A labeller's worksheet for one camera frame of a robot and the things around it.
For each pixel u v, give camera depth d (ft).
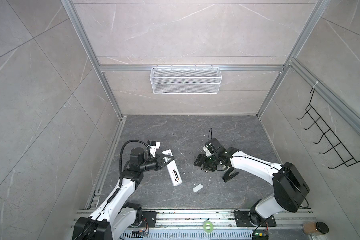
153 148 2.40
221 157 2.09
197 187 2.75
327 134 2.22
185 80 3.31
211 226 2.35
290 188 1.42
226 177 2.81
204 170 2.92
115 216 1.54
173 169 2.38
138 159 2.02
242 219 2.38
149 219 2.40
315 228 2.11
